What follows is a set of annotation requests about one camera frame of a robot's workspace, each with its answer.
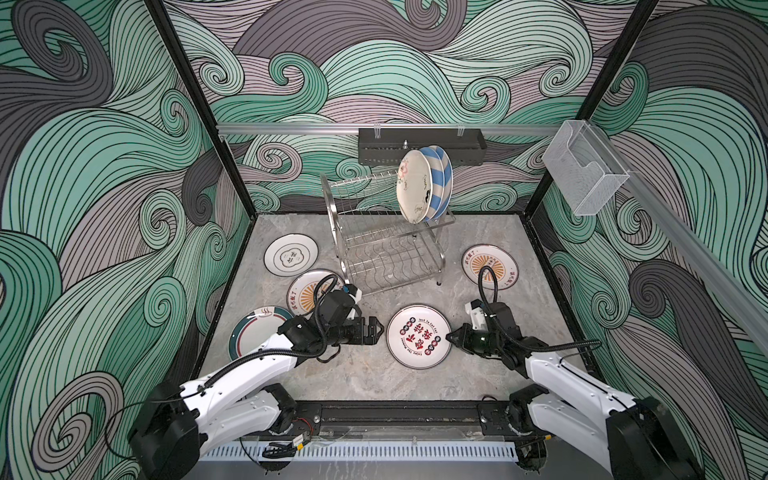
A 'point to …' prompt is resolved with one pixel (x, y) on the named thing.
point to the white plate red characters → (417, 336)
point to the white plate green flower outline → (290, 255)
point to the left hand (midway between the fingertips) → (372, 327)
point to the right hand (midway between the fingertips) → (447, 337)
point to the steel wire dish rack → (378, 245)
